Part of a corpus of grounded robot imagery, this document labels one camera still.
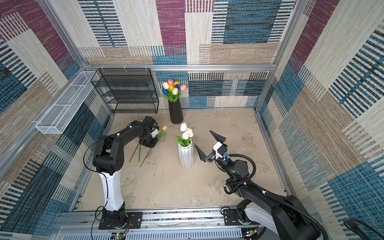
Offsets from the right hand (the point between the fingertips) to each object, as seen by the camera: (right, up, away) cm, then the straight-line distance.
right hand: (203, 138), depth 69 cm
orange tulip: (-15, +31, +23) cm, 41 cm away
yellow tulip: (-18, +28, +21) cm, 39 cm away
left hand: (-32, -6, +31) cm, 45 cm away
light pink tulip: (-11, +28, +23) cm, 38 cm away
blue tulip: (-22, +26, +25) cm, 42 cm away
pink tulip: (-19, +32, +23) cm, 43 cm away
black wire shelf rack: (-53, +31, +42) cm, 74 cm away
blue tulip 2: (-14, +28, +20) cm, 37 cm away
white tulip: (-21, +30, +22) cm, 43 cm away
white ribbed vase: (-8, -10, +9) cm, 15 cm away
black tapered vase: (-17, +12, +42) cm, 47 cm away
